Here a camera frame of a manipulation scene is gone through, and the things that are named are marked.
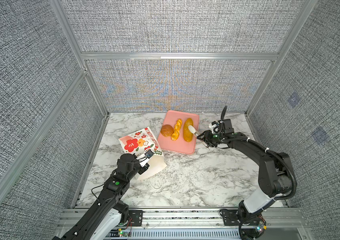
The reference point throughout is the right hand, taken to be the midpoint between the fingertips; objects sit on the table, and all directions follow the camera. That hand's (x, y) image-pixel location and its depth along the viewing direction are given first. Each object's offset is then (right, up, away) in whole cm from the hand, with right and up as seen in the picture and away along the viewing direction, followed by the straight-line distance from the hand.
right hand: (198, 138), depth 91 cm
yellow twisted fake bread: (-13, +3, +14) cm, 19 cm away
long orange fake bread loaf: (-5, +1, +10) cm, 12 cm away
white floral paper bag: (-32, -4, -6) cm, 33 cm away
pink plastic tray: (-11, -6, +10) cm, 16 cm away
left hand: (-31, -8, -10) cm, 34 cm away
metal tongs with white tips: (-3, +5, +5) cm, 8 cm away
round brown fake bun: (-20, +4, +13) cm, 24 cm away
